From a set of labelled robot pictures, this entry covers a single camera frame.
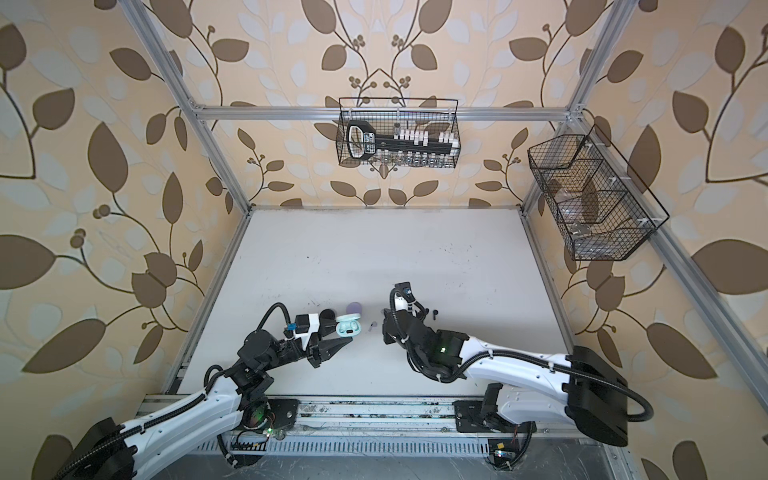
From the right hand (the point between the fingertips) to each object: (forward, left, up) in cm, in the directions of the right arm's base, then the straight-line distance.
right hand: (387, 314), depth 78 cm
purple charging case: (+9, +11, -13) cm, 19 cm away
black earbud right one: (+5, -14, -10) cm, 18 cm away
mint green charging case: (-5, +9, +6) cm, 12 cm away
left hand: (-6, +9, +6) cm, 12 cm away
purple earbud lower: (+3, +4, -13) cm, 14 cm away
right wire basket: (+17, -54, +21) cm, 61 cm away
